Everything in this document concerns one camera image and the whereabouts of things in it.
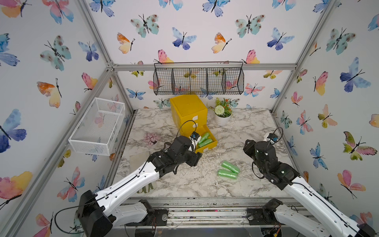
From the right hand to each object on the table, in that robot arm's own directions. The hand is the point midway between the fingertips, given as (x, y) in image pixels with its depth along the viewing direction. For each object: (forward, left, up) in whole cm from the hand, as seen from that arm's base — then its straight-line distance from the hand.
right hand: (251, 141), depth 74 cm
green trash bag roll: (+16, +23, -21) cm, 35 cm away
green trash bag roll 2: (+12, +22, -21) cm, 33 cm away
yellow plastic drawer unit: (+20, +32, -2) cm, 38 cm away
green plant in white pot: (+28, +11, -8) cm, 32 cm away
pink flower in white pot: (+8, +56, -13) cm, 58 cm away
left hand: (-5, +26, -3) cm, 26 cm away
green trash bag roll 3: (-4, +7, -22) cm, 23 cm away
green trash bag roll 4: (-9, +9, -21) cm, 25 cm away
